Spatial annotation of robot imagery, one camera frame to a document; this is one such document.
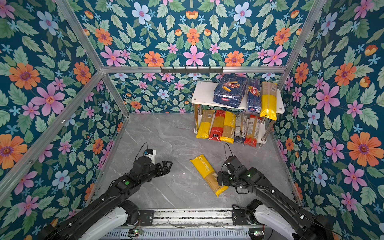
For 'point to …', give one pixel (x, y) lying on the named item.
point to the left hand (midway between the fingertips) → (169, 164)
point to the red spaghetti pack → (217, 126)
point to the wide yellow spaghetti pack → (205, 124)
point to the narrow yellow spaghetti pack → (229, 127)
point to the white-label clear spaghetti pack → (240, 128)
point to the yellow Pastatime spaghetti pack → (209, 175)
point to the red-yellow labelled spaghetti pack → (253, 124)
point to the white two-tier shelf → (203, 93)
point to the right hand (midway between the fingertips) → (225, 177)
